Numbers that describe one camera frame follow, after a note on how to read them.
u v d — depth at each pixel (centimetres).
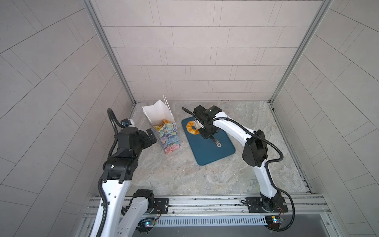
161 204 72
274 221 68
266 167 57
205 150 89
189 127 91
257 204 72
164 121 93
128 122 56
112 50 87
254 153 52
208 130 73
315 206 72
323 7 71
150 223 64
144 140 59
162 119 94
